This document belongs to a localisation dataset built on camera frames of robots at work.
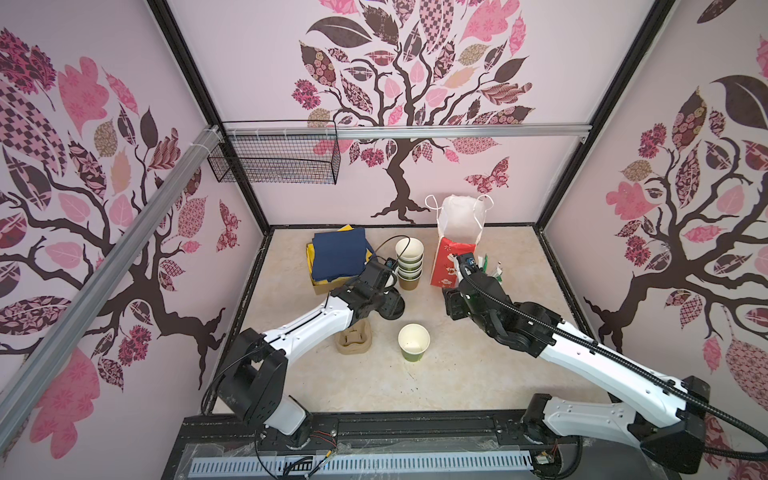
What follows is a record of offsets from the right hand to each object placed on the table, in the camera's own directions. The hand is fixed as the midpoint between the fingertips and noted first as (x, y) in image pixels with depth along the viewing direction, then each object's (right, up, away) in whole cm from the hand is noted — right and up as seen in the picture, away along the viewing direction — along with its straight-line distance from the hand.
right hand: (453, 284), depth 73 cm
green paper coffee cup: (-9, -18, +14) cm, 25 cm away
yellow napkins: (-45, +7, +35) cm, 58 cm away
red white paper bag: (+9, +20, +31) cm, 38 cm away
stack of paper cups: (-10, +8, +17) cm, 21 cm away
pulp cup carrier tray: (-26, -18, +13) cm, 34 cm away
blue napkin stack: (-35, +7, +36) cm, 50 cm away
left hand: (-17, -5, +14) cm, 23 cm away
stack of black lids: (-15, -6, +5) cm, 17 cm away
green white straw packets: (+12, +5, +13) cm, 18 cm away
